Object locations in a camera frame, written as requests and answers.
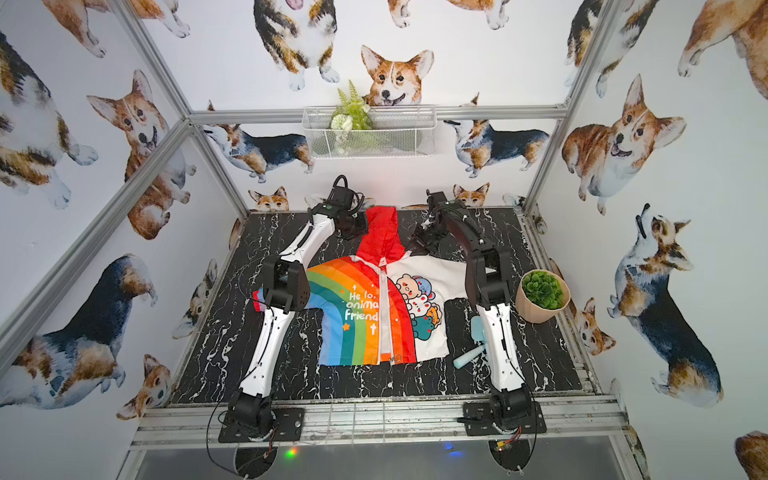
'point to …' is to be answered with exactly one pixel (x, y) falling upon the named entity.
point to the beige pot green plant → (541, 294)
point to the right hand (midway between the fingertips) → (401, 247)
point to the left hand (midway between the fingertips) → (375, 224)
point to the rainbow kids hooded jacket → (388, 304)
